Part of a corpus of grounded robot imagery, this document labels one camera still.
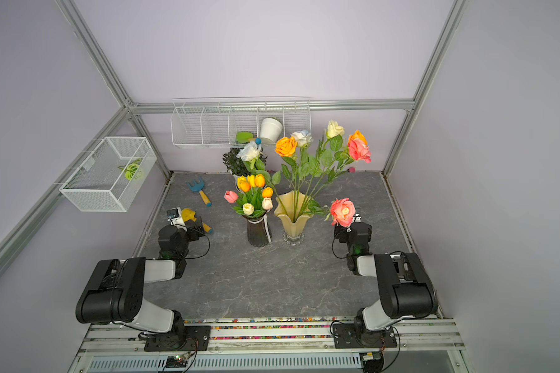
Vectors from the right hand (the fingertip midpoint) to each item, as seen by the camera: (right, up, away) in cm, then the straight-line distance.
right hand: (350, 220), depth 95 cm
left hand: (-65, +1, -3) cm, 65 cm away
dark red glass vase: (-38, -3, -6) cm, 39 cm away
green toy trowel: (-46, +36, +5) cm, 58 cm away
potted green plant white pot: (-48, +23, +5) cm, 54 cm away
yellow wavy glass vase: (-24, +5, -7) cm, 25 cm away
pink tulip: (-44, +10, -23) cm, 50 cm away
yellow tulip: (-40, +14, -21) cm, 47 cm away
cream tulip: (-38, +7, -26) cm, 47 cm away
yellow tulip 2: (-38, +16, -18) cm, 45 cm away
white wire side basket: (-89, +18, -12) cm, 92 cm away
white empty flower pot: (-33, +37, -2) cm, 50 cm away
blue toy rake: (-72, +15, +21) cm, 76 cm away
